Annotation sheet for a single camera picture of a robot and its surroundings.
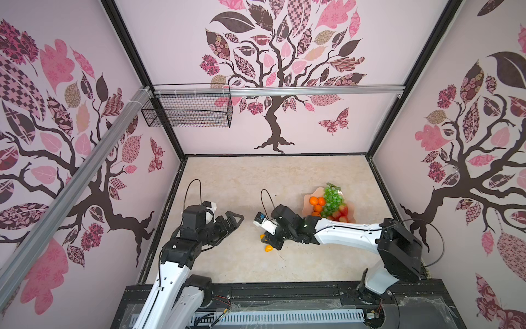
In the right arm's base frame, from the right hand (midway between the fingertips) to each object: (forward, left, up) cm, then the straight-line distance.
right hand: (262, 235), depth 80 cm
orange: (+18, -24, -4) cm, 30 cm away
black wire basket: (+54, +34, +26) cm, 69 cm away
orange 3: (+12, -24, -6) cm, 28 cm away
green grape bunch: (+17, -33, -1) cm, 37 cm away
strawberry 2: (+10, -33, -4) cm, 35 cm away
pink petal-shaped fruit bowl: (+15, -21, -7) cm, 27 cm away
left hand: (-1, +9, +8) cm, 12 cm away
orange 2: (+15, -26, -5) cm, 30 cm away
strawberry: (+12, -36, -3) cm, 39 cm away
